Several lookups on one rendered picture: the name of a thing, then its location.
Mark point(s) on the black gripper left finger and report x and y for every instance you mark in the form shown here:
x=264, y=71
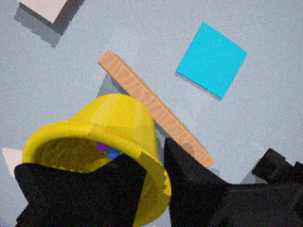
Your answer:
x=109, y=194

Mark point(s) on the yellow cup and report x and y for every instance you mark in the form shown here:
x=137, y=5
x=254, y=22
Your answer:
x=118, y=121

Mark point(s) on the blue marble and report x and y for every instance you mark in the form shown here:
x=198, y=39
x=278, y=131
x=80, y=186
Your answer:
x=112, y=153

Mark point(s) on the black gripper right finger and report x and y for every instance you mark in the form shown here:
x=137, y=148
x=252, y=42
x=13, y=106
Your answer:
x=200, y=199

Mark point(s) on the tan flat bar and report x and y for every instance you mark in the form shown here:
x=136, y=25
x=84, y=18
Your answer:
x=161, y=115

